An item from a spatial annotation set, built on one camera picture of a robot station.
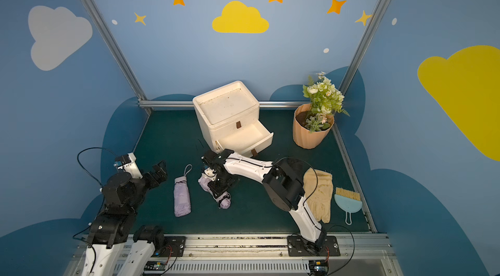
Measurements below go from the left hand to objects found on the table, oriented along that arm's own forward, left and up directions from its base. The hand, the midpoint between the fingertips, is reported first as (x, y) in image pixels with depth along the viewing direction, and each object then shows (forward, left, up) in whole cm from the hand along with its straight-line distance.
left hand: (153, 163), depth 71 cm
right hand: (-2, -22, -21) cm, 31 cm away
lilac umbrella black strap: (-7, -25, -18) cm, 32 cm away
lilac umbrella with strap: (-6, -6, -22) cm, 23 cm away
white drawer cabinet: (+26, -26, -1) cm, 37 cm away
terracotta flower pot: (+24, -61, -12) cm, 67 cm away
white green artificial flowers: (+30, -68, +6) cm, 75 cm away
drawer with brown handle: (+22, -33, -14) cm, 42 cm away
